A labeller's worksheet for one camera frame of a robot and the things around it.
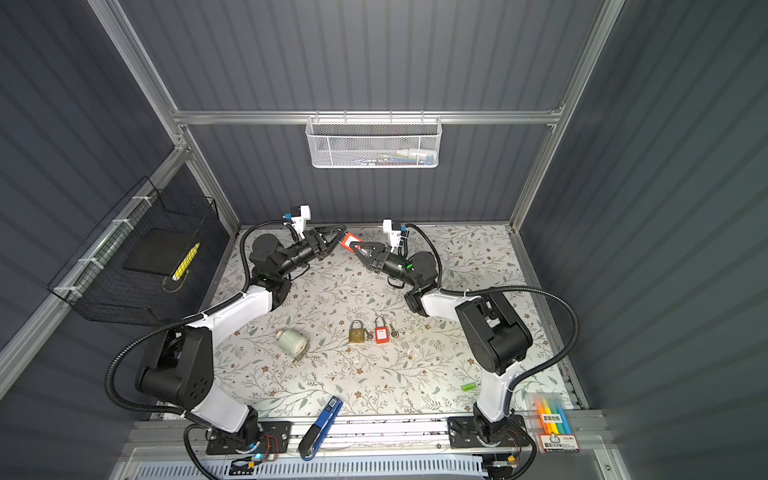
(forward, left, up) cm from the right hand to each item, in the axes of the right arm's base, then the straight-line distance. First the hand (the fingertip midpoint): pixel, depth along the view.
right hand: (352, 254), depth 74 cm
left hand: (+5, +1, +4) cm, 6 cm away
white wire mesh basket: (+62, -2, -6) cm, 63 cm away
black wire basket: (-13, +54, +5) cm, 56 cm away
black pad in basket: (+1, +51, +1) cm, 51 cm away
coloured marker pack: (-35, -50, -29) cm, 67 cm away
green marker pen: (-23, -30, -30) cm, 48 cm away
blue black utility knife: (-35, +9, -25) cm, 44 cm away
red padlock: (+3, +1, +2) cm, 4 cm away
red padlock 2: (-8, -6, -28) cm, 29 cm away
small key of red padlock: (-8, -10, -29) cm, 32 cm away
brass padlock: (-8, +2, -29) cm, 30 cm away
